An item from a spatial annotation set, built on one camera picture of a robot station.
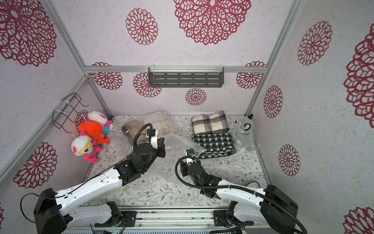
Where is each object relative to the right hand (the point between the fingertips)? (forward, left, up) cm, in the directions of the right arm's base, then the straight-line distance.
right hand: (182, 157), depth 79 cm
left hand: (+5, +10, +10) cm, 14 cm away
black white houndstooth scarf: (+16, -20, -11) cm, 28 cm away
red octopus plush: (+16, +55, +4) cm, 57 cm away
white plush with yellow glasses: (+4, +54, +5) cm, 54 cm away
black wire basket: (+20, +62, +19) cm, 68 cm away
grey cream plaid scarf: (+33, -17, -10) cm, 38 cm away
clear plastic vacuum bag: (+5, +2, +10) cm, 11 cm away
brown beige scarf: (+27, +39, -8) cm, 48 cm away
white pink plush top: (+26, +57, +5) cm, 63 cm away
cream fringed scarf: (+35, +19, -9) cm, 41 cm away
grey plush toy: (+20, -38, -5) cm, 43 cm away
